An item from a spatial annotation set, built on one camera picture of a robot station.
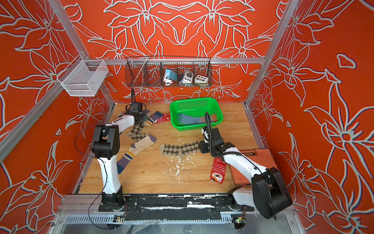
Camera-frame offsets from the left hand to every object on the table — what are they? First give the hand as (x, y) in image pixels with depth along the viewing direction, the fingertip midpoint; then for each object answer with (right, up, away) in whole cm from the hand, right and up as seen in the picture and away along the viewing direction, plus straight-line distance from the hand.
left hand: (143, 115), depth 106 cm
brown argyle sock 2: (+29, -23, -13) cm, 39 cm away
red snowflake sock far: (+16, -1, +2) cm, 17 cm away
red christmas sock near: (+51, -32, -22) cm, 65 cm away
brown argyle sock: (-4, -12, -5) cm, 14 cm away
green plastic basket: (+35, +1, +5) cm, 35 cm away
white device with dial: (+33, +24, -15) cm, 44 cm away
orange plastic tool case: (+75, -23, -25) cm, 83 cm away
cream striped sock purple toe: (0, -22, -13) cm, 26 cm away
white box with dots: (+42, +24, -12) cm, 50 cm away
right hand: (+40, -18, -19) cm, 48 cm away
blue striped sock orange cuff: (+33, -2, +2) cm, 33 cm away
